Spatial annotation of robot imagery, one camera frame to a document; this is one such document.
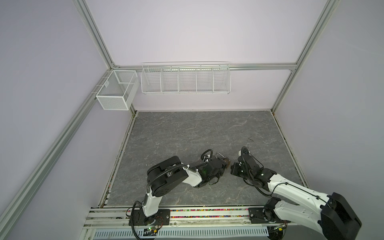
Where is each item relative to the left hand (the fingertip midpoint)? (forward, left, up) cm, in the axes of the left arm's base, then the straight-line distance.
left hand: (231, 164), depth 86 cm
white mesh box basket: (+47, +69, +21) cm, 86 cm away
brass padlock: (+2, +3, +1) cm, 4 cm away
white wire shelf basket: (+56, +7, +21) cm, 61 cm away
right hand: (-2, +1, 0) cm, 2 cm away
